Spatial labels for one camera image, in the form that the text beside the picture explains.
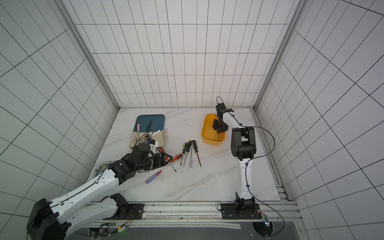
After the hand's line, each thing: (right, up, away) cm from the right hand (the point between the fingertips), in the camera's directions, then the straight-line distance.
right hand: (213, 127), depth 105 cm
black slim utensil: (-46, +2, +2) cm, 46 cm away
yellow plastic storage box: (-3, -5, -4) cm, 8 cm away
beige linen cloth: (-36, -6, -8) cm, 38 cm away
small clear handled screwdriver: (-16, -23, -18) cm, 33 cm away
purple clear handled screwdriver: (-40, -29, -23) cm, 54 cm away
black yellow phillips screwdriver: (-20, -13, -11) cm, 26 cm away
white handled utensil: (-41, -4, -1) cm, 41 cm away
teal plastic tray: (-42, +3, +5) cm, 42 cm away
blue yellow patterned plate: (-69, -22, -21) cm, 75 cm away
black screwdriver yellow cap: (-18, -14, -11) cm, 25 cm away
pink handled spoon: (-53, -8, -5) cm, 54 cm away
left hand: (-29, -17, -28) cm, 44 cm away
